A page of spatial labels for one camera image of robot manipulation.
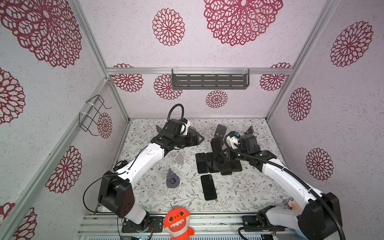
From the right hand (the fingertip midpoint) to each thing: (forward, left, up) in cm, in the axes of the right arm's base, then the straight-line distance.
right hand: (220, 150), depth 81 cm
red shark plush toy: (-34, +22, -9) cm, 41 cm away
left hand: (+3, +12, +4) cm, 13 cm away
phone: (+7, +2, -3) cm, 7 cm away
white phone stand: (-2, +22, -13) cm, 26 cm away
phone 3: (+2, +10, -18) cm, 21 cm away
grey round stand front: (-12, +26, -13) cm, 32 cm away
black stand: (+24, -23, -11) cm, 35 cm away
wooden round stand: (+20, -2, -7) cm, 21 cm away
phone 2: (-13, +6, -19) cm, 24 cm away
